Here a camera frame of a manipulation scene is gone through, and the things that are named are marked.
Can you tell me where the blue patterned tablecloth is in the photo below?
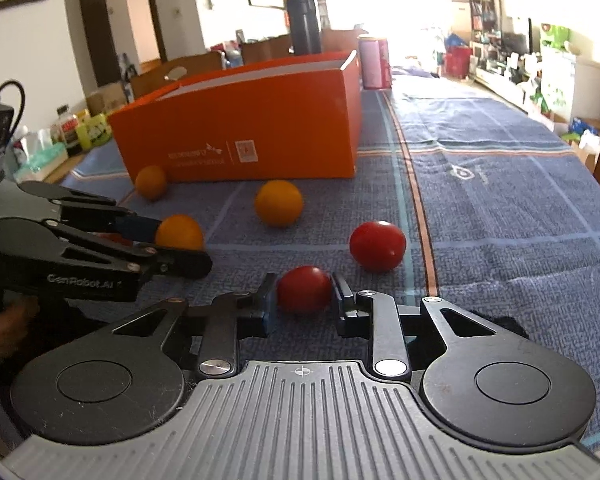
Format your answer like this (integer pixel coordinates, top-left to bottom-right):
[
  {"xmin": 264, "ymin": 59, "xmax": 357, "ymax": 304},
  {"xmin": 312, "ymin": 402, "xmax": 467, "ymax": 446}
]
[{"xmin": 0, "ymin": 77, "xmax": 600, "ymax": 461}]

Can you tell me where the white chest freezer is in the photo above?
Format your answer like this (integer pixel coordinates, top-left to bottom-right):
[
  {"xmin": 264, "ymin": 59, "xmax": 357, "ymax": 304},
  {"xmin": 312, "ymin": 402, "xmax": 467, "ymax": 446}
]
[{"xmin": 540, "ymin": 45, "xmax": 600, "ymax": 121}]

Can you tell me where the light wooden chair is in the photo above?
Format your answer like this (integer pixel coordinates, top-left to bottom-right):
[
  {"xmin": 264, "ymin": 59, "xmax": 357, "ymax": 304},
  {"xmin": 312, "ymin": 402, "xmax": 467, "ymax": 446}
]
[{"xmin": 240, "ymin": 27, "xmax": 368, "ymax": 66}]

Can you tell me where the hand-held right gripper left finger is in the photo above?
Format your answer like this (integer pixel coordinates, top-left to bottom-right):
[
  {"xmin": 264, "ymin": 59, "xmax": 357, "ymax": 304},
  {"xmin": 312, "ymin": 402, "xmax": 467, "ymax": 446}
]
[{"xmin": 111, "ymin": 272, "xmax": 279, "ymax": 380}]

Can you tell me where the orange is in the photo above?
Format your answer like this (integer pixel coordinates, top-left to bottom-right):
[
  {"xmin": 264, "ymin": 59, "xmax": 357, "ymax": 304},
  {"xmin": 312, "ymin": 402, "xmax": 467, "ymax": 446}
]
[
  {"xmin": 155, "ymin": 214, "xmax": 205, "ymax": 252},
  {"xmin": 254, "ymin": 180, "xmax": 305, "ymax": 227},
  {"xmin": 135, "ymin": 165, "xmax": 169, "ymax": 201}
]

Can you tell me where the person's left hand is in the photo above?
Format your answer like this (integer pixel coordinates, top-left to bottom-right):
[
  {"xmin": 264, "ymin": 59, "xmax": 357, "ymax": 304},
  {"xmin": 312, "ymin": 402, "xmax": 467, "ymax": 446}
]
[{"xmin": 0, "ymin": 300, "xmax": 40, "ymax": 358}]

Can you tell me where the green tissue pack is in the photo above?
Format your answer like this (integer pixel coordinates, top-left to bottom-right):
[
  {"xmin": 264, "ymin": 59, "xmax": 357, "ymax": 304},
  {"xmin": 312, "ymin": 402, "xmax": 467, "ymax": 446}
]
[{"xmin": 12, "ymin": 142, "xmax": 70, "ymax": 182}]

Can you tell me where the orange cardboard box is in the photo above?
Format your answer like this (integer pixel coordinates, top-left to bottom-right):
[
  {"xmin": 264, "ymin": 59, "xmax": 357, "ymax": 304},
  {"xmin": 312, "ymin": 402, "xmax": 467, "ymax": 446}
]
[{"xmin": 107, "ymin": 50, "xmax": 363, "ymax": 183}]

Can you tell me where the green carton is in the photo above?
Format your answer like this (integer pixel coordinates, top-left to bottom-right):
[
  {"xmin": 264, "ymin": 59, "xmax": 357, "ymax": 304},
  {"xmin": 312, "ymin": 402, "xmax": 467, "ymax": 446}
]
[{"xmin": 540, "ymin": 24, "xmax": 571, "ymax": 51}]

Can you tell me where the black cable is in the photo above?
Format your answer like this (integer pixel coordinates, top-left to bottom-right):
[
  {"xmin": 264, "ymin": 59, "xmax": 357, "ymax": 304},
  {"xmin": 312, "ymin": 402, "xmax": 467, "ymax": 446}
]
[{"xmin": 0, "ymin": 79, "xmax": 27, "ymax": 131}]

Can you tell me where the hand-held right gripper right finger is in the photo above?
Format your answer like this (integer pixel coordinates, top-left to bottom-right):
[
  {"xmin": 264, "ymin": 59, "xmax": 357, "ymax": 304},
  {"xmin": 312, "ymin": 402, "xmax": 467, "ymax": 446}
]
[{"xmin": 330, "ymin": 272, "xmax": 499, "ymax": 380}]

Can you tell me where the red can with yellow lid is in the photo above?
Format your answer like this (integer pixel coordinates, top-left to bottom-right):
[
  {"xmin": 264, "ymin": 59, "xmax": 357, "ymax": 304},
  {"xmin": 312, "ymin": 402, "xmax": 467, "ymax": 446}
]
[{"xmin": 358, "ymin": 36, "xmax": 392, "ymax": 91}]

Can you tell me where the black television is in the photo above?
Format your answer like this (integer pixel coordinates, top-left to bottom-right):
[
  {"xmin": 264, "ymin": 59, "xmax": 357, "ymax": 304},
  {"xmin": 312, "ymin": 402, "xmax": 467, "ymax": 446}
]
[{"xmin": 502, "ymin": 17, "xmax": 533, "ymax": 56}]

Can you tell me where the black thermos bottle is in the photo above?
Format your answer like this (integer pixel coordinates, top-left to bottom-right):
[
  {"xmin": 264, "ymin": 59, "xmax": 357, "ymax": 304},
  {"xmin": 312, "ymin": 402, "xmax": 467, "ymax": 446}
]
[{"xmin": 286, "ymin": 0, "xmax": 323, "ymax": 56}]

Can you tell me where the red tomato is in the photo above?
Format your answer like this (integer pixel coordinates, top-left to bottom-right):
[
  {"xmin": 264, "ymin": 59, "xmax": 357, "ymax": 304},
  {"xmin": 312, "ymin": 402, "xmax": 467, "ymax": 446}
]
[
  {"xmin": 277, "ymin": 265, "xmax": 333, "ymax": 314},
  {"xmin": 349, "ymin": 220, "xmax": 407, "ymax": 273}
]

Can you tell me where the red plastic basket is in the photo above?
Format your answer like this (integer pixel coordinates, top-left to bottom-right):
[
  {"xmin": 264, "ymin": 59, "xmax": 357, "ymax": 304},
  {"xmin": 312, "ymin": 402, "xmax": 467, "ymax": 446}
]
[{"xmin": 445, "ymin": 47, "xmax": 473, "ymax": 78}]

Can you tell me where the tall dark bookshelf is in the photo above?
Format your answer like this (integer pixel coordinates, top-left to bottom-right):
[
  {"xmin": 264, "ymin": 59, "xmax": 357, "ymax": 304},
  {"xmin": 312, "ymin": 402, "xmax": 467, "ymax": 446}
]
[{"xmin": 467, "ymin": 0, "xmax": 501, "ymax": 56}]

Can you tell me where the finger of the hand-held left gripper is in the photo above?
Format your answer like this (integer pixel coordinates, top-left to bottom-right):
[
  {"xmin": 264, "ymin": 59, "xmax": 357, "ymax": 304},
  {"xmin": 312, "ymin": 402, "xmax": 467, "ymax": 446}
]
[
  {"xmin": 0, "ymin": 217, "xmax": 214, "ymax": 281},
  {"xmin": 19, "ymin": 181, "xmax": 163, "ymax": 243}
]

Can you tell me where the wooden chair with cutout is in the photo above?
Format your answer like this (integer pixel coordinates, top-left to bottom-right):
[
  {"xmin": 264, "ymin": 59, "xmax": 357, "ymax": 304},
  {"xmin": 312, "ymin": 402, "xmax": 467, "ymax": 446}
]
[{"xmin": 130, "ymin": 51, "xmax": 224, "ymax": 101}]

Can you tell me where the yellow green packet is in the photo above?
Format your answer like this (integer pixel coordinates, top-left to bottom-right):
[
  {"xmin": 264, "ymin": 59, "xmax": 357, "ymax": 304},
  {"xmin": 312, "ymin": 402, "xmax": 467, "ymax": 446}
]
[{"xmin": 77, "ymin": 112, "xmax": 113, "ymax": 151}]

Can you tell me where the red label bottle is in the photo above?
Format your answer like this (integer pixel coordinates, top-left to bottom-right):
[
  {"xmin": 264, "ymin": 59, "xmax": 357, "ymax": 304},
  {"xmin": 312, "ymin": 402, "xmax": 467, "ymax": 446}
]
[{"xmin": 55, "ymin": 106, "xmax": 81, "ymax": 157}]

